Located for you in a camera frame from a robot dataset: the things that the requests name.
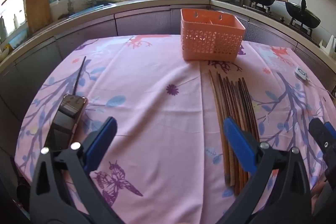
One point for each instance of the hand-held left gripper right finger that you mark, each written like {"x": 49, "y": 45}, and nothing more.
{"x": 239, "y": 145}

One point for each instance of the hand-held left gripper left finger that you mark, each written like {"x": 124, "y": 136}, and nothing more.
{"x": 102, "y": 145}

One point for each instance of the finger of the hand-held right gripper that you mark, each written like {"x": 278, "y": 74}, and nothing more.
{"x": 321, "y": 134}

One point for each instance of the bundle of wooden chopsticks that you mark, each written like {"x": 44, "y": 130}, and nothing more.
{"x": 231, "y": 98}

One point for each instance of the orange plastic basket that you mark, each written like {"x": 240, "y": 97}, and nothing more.
{"x": 210, "y": 43}

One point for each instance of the smartphone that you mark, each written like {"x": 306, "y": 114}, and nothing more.
{"x": 63, "y": 121}

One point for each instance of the small white device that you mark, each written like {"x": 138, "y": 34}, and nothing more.
{"x": 300, "y": 72}

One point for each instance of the pink printed tablecloth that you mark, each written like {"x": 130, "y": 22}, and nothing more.
{"x": 157, "y": 108}

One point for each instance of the black chopstick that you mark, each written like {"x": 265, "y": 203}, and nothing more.
{"x": 79, "y": 75}

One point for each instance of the white plastic rack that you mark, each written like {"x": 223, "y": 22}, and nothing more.
{"x": 329, "y": 47}

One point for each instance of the black pan with lid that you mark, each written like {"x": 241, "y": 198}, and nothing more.
{"x": 302, "y": 16}

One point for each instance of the gas stove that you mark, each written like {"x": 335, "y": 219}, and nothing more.
{"x": 275, "y": 15}

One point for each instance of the wooden cutting board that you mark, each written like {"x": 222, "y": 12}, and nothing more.
{"x": 38, "y": 11}

